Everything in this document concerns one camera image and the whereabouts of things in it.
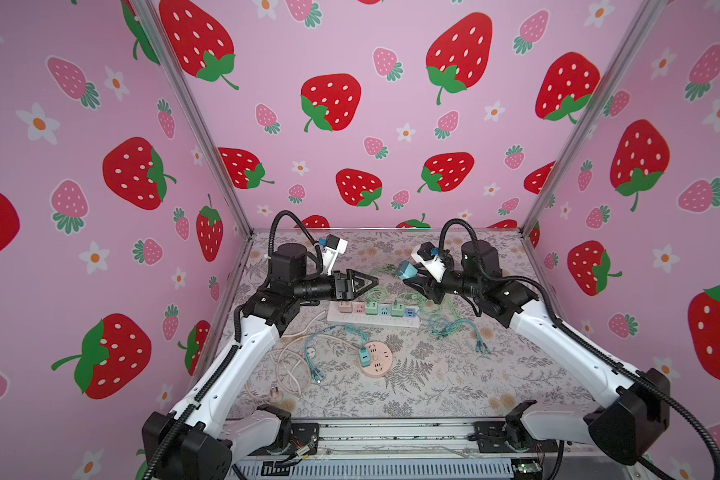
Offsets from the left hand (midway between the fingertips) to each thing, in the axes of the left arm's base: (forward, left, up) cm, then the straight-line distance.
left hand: (370, 283), depth 67 cm
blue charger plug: (+5, -9, -2) cm, 10 cm away
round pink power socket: (-6, -3, -29) cm, 30 cm away
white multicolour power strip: (+8, +4, -28) cm, 30 cm away
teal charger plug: (-7, +1, -25) cm, 26 cm away
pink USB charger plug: (+9, +8, -26) cm, 29 cm away
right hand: (+6, -9, -4) cm, 12 cm away
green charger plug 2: (+7, -8, -25) cm, 27 cm away
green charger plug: (+8, 0, -24) cm, 26 cm away
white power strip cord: (-1, +24, -31) cm, 40 cm away
